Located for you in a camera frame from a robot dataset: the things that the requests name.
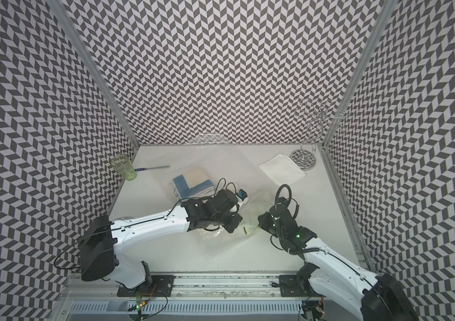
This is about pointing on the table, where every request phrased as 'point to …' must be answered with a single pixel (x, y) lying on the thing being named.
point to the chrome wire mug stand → (318, 111)
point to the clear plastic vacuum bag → (234, 166)
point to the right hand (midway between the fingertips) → (258, 221)
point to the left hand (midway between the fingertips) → (238, 221)
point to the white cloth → (282, 169)
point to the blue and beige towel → (193, 184)
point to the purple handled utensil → (137, 169)
